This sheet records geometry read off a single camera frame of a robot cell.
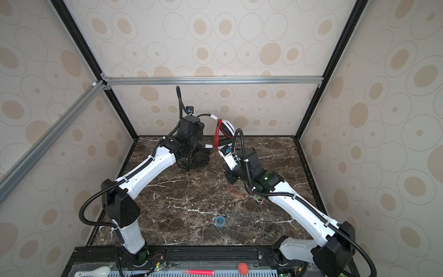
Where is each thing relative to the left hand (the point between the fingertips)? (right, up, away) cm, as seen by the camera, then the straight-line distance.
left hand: (199, 120), depth 79 cm
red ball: (+19, -61, -10) cm, 65 cm away
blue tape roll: (+10, -48, +5) cm, 49 cm away
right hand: (+12, -20, -4) cm, 23 cm away
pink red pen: (+1, -63, -9) cm, 64 cm away
